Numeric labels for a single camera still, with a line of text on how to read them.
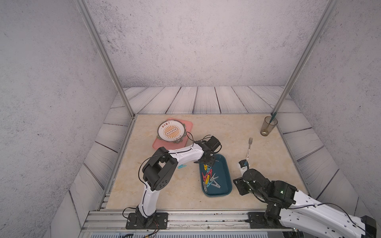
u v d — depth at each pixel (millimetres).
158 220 726
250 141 1046
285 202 499
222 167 910
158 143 1046
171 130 1084
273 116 1015
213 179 865
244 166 668
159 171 503
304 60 889
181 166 912
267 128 1007
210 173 888
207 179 849
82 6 697
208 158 812
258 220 730
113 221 754
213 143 743
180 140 1046
